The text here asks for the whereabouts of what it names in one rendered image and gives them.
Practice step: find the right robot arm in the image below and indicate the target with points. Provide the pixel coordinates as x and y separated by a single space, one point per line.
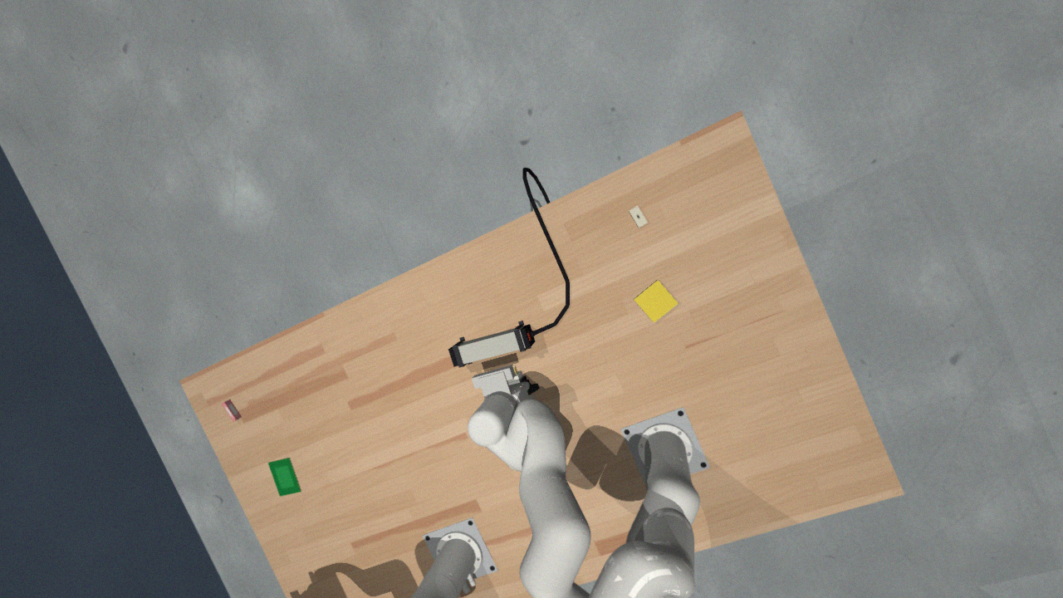
529 439

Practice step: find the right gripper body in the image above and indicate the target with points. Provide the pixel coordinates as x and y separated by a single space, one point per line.
519 392

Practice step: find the small pink block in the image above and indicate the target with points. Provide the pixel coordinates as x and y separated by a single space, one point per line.
231 410

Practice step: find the yellow square block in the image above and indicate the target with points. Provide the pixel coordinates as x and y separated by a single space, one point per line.
656 301

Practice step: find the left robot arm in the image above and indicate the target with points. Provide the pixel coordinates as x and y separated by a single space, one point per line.
458 557

